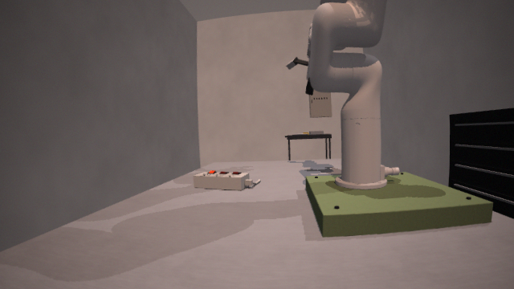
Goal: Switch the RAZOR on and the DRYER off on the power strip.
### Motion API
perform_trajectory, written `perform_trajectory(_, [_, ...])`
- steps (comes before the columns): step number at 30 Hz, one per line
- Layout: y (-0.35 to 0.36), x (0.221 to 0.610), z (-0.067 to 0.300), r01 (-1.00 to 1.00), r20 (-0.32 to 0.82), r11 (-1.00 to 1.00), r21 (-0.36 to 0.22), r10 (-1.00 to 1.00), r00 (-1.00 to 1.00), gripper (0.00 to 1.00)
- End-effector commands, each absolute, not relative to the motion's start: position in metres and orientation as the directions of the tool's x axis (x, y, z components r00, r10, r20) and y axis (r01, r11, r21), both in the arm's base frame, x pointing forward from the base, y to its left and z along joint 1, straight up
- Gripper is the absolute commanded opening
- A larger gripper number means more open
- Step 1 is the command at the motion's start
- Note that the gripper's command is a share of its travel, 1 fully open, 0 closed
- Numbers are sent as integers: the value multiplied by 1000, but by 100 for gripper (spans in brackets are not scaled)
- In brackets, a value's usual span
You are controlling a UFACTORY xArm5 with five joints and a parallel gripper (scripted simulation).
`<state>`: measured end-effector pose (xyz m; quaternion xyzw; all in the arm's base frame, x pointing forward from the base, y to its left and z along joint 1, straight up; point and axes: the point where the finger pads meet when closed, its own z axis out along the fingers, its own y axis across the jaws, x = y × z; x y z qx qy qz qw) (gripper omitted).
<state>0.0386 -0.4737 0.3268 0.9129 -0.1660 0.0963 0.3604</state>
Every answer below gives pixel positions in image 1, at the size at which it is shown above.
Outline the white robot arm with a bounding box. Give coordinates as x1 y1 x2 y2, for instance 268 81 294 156
307 0 400 189

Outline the white power strip body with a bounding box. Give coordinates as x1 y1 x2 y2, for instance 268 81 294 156
194 171 261 190

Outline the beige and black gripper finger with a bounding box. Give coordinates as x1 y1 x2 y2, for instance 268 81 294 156
305 79 313 95

